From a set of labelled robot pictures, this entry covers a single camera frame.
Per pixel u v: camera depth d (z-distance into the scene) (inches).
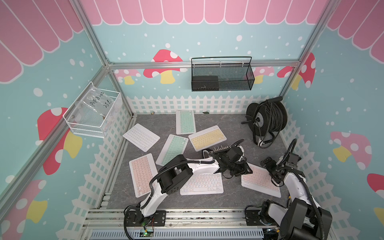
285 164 26.3
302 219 16.1
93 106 28.0
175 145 40.3
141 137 41.8
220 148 39.4
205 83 34.1
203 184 33.4
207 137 41.5
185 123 44.3
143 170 36.0
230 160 27.5
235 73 37.4
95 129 24.6
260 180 32.6
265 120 34.2
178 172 22.4
